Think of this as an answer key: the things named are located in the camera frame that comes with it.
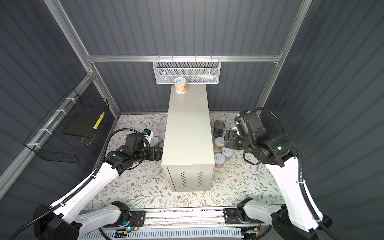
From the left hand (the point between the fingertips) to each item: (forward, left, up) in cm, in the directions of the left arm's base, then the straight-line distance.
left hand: (157, 149), depth 79 cm
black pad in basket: (+10, +37, +11) cm, 40 cm away
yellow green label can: (+11, +1, -13) cm, 17 cm away
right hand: (-8, -36, +18) cm, 41 cm away
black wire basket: (-3, +44, +14) cm, 46 cm away
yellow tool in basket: (+14, +31, +9) cm, 35 cm away
